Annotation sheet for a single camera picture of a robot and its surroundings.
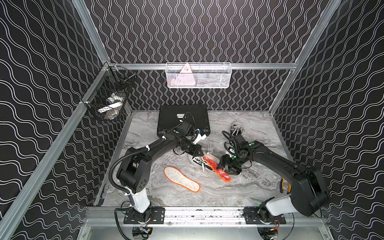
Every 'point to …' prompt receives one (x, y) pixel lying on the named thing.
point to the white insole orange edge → (175, 175)
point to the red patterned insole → (224, 176)
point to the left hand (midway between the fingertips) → (202, 152)
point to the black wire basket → (106, 96)
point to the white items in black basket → (111, 110)
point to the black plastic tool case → (169, 117)
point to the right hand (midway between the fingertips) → (221, 169)
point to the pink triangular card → (186, 77)
